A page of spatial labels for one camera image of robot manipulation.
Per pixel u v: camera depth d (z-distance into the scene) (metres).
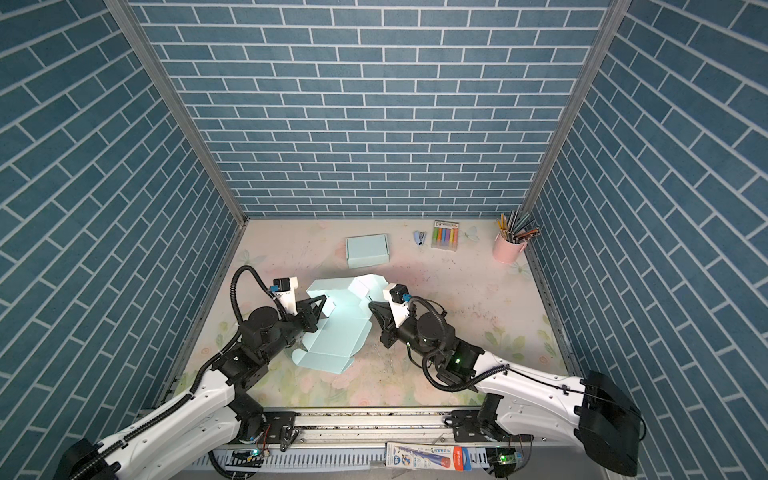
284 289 0.67
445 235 1.15
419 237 1.13
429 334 0.54
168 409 0.47
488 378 0.52
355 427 0.75
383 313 0.65
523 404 0.49
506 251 1.03
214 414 0.53
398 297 0.59
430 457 0.69
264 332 0.59
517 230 1.04
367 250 1.06
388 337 0.66
